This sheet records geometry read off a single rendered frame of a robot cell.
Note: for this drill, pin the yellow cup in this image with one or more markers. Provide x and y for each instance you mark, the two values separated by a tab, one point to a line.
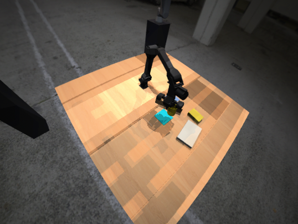
172	111

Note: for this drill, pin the yellow rectangular block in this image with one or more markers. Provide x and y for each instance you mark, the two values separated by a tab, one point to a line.
196	116

